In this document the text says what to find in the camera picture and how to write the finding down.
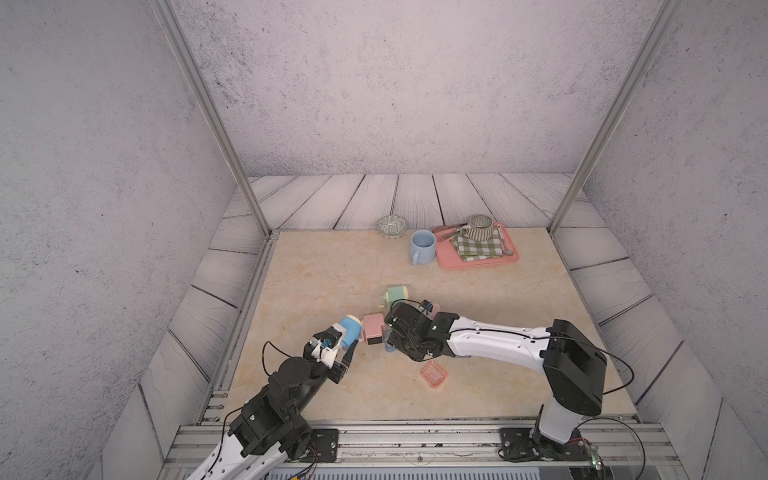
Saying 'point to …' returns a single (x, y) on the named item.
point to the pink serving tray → (449, 258)
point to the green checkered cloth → (473, 250)
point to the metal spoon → (505, 251)
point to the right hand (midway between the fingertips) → (391, 342)
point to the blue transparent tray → (388, 347)
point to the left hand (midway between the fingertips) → (348, 337)
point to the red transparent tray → (434, 374)
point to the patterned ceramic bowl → (391, 226)
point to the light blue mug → (422, 246)
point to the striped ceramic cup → (479, 228)
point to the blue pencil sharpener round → (353, 330)
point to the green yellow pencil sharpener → (393, 294)
